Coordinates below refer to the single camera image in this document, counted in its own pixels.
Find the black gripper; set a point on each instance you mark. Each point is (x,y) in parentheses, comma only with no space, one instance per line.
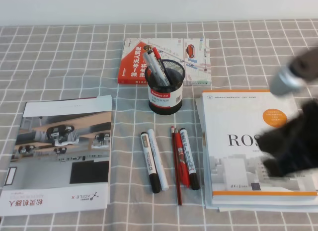
(294,146)

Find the white pen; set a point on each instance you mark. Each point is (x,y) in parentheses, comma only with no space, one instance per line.
(158,161)

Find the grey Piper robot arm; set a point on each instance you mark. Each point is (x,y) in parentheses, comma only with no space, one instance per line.
(301,70)

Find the red marker pen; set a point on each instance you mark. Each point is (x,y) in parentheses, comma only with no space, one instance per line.
(182,167)

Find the black mesh pen holder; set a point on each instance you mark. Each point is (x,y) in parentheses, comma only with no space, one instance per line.
(166,100)

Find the red pen in holder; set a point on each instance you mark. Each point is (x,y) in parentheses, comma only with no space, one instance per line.
(159,60)

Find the silver pen in holder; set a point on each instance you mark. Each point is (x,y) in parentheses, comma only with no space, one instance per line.
(156,70)

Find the white ROS book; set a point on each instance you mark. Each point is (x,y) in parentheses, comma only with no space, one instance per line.
(259,150)

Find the papers under ROS book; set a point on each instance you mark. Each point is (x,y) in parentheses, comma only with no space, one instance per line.
(234,174)

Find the white marker red print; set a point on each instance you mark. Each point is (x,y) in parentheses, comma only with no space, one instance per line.
(192,174)

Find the red pencil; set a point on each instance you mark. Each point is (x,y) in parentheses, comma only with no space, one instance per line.
(178,190)

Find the red and white book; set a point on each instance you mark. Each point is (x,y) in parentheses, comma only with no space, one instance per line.
(192,54)

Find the white marker black cap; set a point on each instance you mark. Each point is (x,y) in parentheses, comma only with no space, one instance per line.
(151,168)

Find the AgileX Robotics brochure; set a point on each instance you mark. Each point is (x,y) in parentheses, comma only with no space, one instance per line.
(61,159)

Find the grey checkered tablecloth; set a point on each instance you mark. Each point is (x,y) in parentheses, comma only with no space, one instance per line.
(66,62)

